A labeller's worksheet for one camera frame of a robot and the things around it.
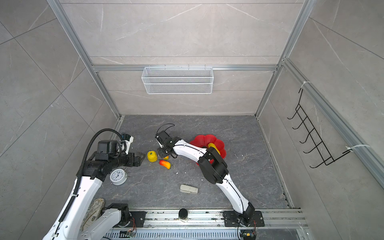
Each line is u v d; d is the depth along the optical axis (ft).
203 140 3.34
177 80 3.30
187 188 2.62
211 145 3.23
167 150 2.30
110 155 1.79
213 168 1.87
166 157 2.97
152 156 3.01
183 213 2.20
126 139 2.11
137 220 2.40
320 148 2.12
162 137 2.48
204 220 2.45
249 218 2.07
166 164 2.97
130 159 2.12
